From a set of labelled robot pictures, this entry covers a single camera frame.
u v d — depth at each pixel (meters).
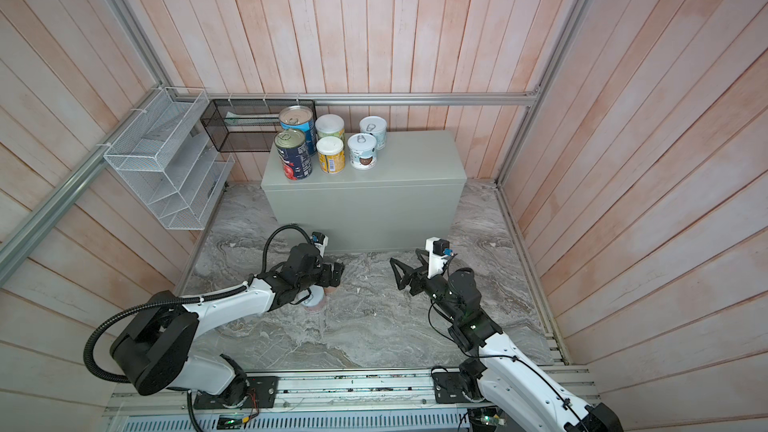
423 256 0.78
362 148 0.73
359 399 0.73
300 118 0.73
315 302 0.83
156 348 0.43
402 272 0.68
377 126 0.78
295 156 0.68
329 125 0.75
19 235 0.53
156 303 0.46
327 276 0.80
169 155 0.75
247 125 1.03
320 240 0.80
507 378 0.52
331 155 0.71
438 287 0.66
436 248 0.66
